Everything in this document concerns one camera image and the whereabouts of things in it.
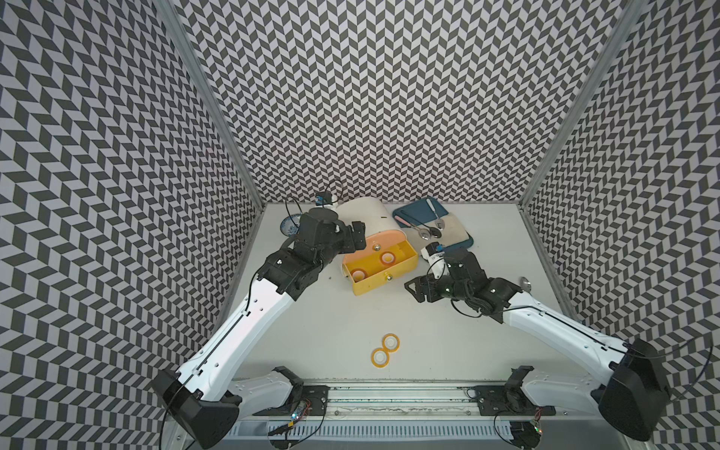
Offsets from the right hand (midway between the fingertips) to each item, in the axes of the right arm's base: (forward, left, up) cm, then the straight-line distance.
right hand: (416, 287), depth 78 cm
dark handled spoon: (+32, -11, -14) cm, 36 cm away
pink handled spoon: (+30, -7, -14) cm, 34 cm away
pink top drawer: (+11, +10, +7) cm, 17 cm away
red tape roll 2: (+7, +17, -5) cm, 19 cm away
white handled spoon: (+36, -14, -14) cm, 41 cm away
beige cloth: (+30, -18, -14) cm, 38 cm away
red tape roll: (+12, +7, -4) cm, 15 cm away
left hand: (+8, +18, +17) cm, 26 cm away
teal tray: (+43, -9, -14) cm, 46 cm away
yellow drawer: (+11, +9, -6) cm, 15 cm away
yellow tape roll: (-11, +7, -14) cm, 19 cm away
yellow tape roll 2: (-15, +11, -15) cm, 24 cm away
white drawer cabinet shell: (+23, +13, +8) cm, 28 cm away
